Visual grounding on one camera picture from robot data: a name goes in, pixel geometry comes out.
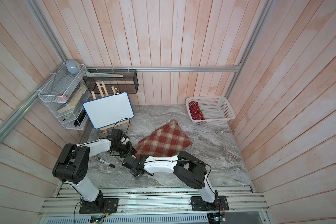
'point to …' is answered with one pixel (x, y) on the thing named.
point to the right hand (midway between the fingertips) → (139, 167)
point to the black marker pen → (106, 162)
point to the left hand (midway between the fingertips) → (136, 153)
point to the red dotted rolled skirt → (196, 111)
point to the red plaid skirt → (166, 139)
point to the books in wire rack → (80, 89)
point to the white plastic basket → (216, 110)
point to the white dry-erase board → (108, 110)
